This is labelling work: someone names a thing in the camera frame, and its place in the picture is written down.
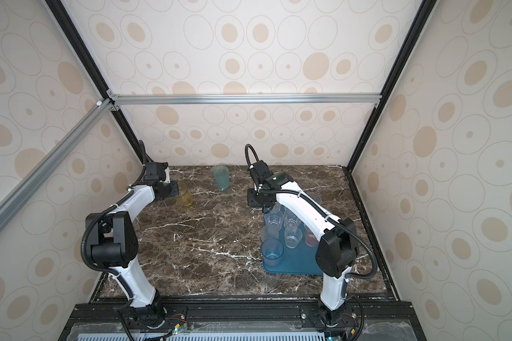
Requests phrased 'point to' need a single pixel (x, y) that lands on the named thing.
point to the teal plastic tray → (301, 260)
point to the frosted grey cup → (264, 232)
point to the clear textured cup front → (292, 236)
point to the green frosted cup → (222, 176)
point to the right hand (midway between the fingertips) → (260, 200)
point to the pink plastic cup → (309, 239)
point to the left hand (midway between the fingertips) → (178, 184)
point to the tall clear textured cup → (290, 219)
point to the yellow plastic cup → (185, 196)
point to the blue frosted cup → (272, 251)
